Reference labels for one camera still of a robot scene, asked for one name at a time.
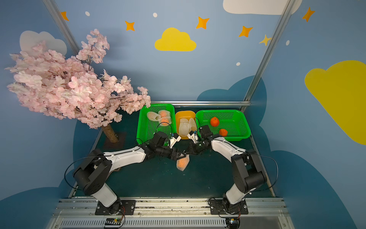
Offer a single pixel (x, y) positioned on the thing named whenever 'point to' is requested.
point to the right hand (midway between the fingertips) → (187, 151)
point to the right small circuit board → (233, 224)
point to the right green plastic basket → (229, 124)
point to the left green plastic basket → (156, 118)
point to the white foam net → (184, 127)
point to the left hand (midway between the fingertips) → (184, 153)
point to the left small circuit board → (113, 221)
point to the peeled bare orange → (214, 121)
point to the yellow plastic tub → (179, 115)
